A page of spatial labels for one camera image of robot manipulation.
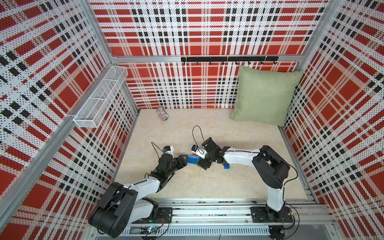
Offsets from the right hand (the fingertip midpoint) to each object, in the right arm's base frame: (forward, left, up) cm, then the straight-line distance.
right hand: (203, 157), depth 93 cm
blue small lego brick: (-6, -14, -1) cm, 15 cm away
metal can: (+37, +32, +2) cm, 49 cm away
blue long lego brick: (-2, +7, +2) cm, 7 cm away
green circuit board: (-37, +26, +1) cm, 45 cm away
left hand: (-1, +10, +4) cm, 11 cm away
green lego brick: (-3, +4, +1) cm, 5 cm away
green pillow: (+35, -41, +22) cm, 58 cm away
